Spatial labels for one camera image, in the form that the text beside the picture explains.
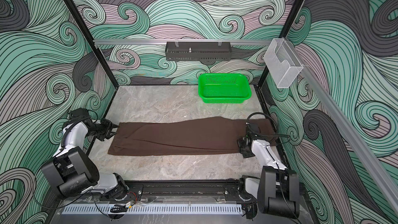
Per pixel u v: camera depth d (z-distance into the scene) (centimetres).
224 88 121
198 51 97
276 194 40
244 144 64
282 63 78
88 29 90
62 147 44
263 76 115
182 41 95
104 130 73
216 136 100
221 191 74
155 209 70
